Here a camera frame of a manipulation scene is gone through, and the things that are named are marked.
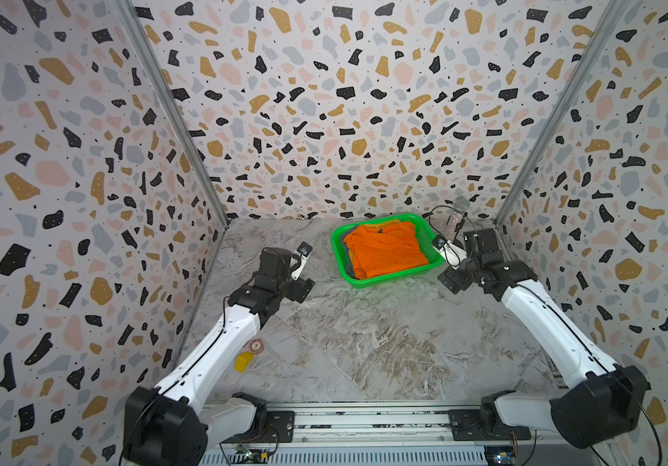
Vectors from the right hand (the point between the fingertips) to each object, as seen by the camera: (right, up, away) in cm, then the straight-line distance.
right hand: (460, 261), depth 82 cm
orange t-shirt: (-21, +3, +20) cm, 29 cm away
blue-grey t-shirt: (-32, -2, +20) cm, 38 cm away
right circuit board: (+6, -47, -11) cm, 49 cm away
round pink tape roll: (-59, -25, +4) cm, 65 cm away
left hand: (-47, -2, 0) cm, 48 cm away
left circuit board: (-54, -47, -12) cm, 73 cm away
